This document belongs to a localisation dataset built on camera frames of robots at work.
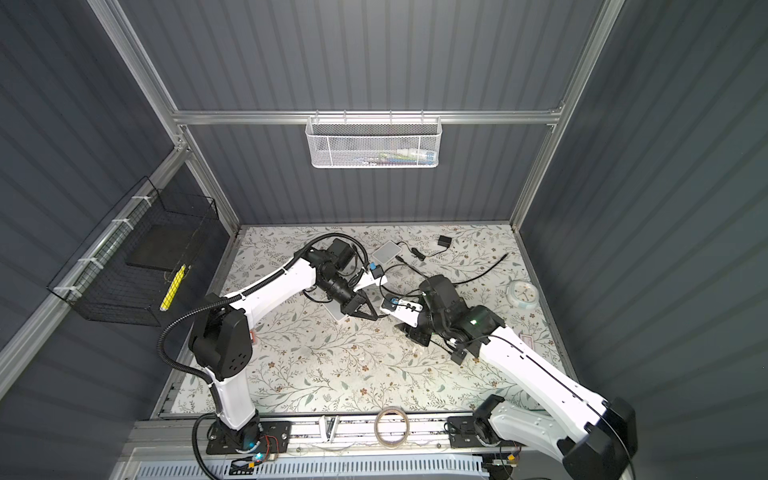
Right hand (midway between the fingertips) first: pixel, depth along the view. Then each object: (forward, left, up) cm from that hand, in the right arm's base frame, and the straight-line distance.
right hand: (405, 318), depth 75 cm
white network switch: (+36, +6, -17) cm, 40 cm away
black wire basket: (+7, +66, +12) cm, 67 cm away
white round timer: (+17, -39, -16) cm, 45 cm away
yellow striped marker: (+2, +55, +11) cm, 56 cm away
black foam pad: (+14, +63, +12) cm, 66 cm away
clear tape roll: (-22, +8, -16) cm, 28 cm away
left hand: (+2, +8, -4) cm, 9 cm away
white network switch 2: (+1, +18, +3) cm, 18 cm away
